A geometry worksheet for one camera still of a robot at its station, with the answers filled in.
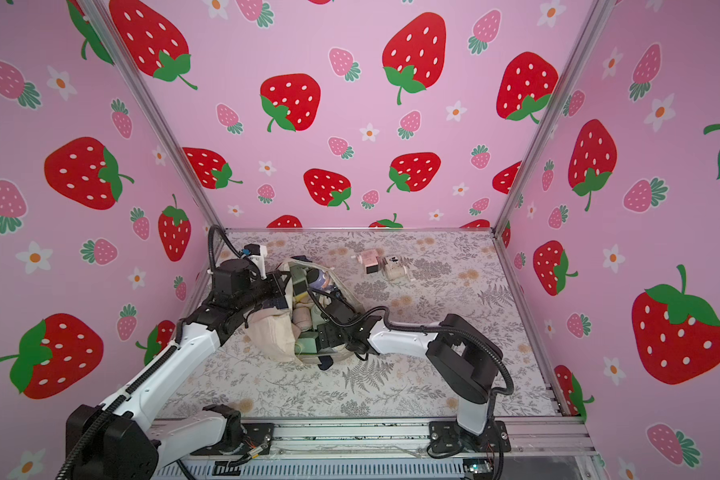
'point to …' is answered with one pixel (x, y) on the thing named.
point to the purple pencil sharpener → (318, 284)
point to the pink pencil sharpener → (369, 259)
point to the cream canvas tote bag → (311, 328)
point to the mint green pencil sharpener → (306, 343)
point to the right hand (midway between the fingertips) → (326, 334)
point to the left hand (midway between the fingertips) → (293, 273)
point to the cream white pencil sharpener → (394, 270)
